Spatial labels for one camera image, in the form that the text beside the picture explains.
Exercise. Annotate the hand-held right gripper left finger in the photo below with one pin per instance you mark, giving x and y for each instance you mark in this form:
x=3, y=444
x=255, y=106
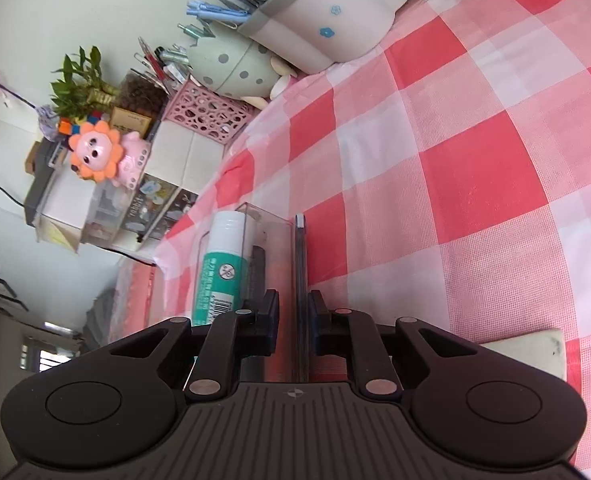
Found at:
x=273, y=320

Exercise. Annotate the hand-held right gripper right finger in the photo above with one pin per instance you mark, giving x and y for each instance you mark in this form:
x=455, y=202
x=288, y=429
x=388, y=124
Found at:
x=316, y=320

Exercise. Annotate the black marker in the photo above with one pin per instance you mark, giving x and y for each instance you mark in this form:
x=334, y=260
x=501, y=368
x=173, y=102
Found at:
x=256, y=275

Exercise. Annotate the green glue stick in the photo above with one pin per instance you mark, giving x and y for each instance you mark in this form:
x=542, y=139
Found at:
x=220, y=270

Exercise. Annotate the clear plastic organizer box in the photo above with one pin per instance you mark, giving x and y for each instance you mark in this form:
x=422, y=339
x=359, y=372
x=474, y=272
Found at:
x=275, y=240

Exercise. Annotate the white drawer organizer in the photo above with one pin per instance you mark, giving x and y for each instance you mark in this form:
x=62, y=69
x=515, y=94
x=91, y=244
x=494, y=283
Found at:
x=185, y=155

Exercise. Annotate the clear storage box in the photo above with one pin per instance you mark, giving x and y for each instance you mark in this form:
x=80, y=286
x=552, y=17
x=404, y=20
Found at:
x=105, y=210

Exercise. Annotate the red checked tablecloth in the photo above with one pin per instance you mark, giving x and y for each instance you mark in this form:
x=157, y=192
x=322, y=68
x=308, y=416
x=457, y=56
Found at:
x=475, y=185

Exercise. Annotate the white eraser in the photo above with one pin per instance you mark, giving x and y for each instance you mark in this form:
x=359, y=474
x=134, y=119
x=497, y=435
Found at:
x=525, y=355

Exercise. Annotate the pink perforated pen holder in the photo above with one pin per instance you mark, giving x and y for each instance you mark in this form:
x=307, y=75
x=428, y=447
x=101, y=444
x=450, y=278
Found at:
x=205, y=110

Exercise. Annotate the barred window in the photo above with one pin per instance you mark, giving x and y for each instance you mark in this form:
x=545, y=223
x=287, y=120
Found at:
x=48, y=356

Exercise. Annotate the pink lion toy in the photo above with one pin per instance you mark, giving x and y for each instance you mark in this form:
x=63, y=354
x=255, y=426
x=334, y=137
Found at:
x=98, y=152

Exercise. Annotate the white box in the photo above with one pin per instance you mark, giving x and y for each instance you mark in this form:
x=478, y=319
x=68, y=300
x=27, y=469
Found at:
x=60, y=200

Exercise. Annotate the brown wooden plaque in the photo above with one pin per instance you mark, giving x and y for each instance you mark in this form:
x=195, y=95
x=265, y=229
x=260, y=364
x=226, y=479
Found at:
x=130, y=120

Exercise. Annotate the green egg-shaped pen holder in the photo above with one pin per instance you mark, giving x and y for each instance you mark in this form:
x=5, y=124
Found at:
x=230, y=65

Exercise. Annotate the black flat boxes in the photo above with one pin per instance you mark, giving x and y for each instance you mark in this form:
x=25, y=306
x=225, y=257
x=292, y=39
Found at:
x=40, y=180

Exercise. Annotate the bundle of grey gel pens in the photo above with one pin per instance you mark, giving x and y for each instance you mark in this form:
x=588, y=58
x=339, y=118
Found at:
x=175, y=57

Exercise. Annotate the colourful puzzle cube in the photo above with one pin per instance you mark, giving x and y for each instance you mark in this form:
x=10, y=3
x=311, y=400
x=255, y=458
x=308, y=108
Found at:
x=65, y=127

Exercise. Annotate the bundle of red and black pens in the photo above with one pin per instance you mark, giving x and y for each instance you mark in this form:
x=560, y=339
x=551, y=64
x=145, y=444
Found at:
x=150, y=62

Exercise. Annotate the white flower-shaped pen holder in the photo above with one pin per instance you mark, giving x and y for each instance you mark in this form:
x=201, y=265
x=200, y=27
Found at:
x=335, y=20

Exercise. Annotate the purple organza pouch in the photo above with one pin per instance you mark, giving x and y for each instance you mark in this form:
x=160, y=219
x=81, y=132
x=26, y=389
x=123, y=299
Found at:
x=48, y=120

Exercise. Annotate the green bamboo plant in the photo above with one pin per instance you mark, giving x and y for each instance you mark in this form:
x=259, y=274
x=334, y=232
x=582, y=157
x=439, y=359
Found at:
x=75, y=90

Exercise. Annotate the bundle of blue pens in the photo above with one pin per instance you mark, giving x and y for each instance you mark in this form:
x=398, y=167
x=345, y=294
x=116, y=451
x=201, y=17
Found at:
x=215, y=10

